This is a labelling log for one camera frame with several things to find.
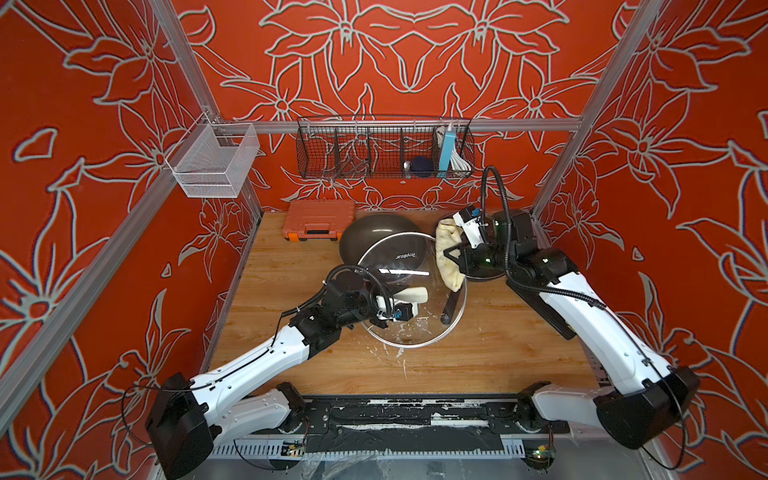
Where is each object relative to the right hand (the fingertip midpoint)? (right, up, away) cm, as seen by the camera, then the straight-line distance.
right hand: (441, 250), depth 72 cm
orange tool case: (-39, +10, +39) cm, 56 cm away
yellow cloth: (+1, +4, -2) cm, 5 cm away
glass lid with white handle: (-1, -25, +17) cm, 30 cm away
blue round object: (-1, +27, +23) cm, 35 cm away
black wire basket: (-16, +35, +29) cm, 48 cm away
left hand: (-9, -9, -1) cm, 12 cm away
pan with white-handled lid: (-12, +1, +3) cm, 12 cm away
